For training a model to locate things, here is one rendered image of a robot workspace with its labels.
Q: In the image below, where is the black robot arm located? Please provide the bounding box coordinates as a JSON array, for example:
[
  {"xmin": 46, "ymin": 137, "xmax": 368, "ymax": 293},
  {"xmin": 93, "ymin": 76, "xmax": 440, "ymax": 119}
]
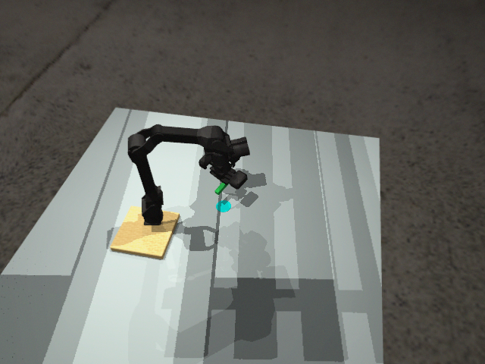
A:
[{"xmin": 128, "ymin": 124, "xmax": 250, "ymax": 225}]

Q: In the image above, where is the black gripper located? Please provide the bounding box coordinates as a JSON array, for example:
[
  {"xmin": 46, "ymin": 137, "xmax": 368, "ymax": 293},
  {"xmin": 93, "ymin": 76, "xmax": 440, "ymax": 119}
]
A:
[{"xmin": 199, "ymin": 155, "xmax": 248, "ymax": 190}]

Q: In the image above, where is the green rectangular post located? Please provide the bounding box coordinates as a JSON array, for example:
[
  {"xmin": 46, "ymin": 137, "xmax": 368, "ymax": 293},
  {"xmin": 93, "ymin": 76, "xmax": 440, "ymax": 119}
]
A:
[{"xmin": 215, "ymin": 182, "xmax": 227, "ymax": 195}]

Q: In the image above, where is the cyan circle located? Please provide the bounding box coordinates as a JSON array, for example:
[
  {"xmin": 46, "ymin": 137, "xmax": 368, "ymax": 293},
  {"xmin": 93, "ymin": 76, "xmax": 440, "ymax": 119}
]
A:
[{"xmin": 216, "ymin": 200, "xmax": 231, "ymax": 212}]

